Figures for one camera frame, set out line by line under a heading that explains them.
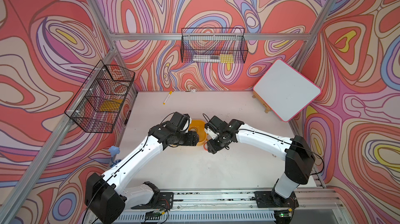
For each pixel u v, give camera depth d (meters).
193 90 1.19
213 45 0.96
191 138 0.66
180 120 0.60
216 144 0.72
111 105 0.72
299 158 0.44
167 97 1.15
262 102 1.08
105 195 0.37
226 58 0.86
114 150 0.66
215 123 0.66
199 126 0.73
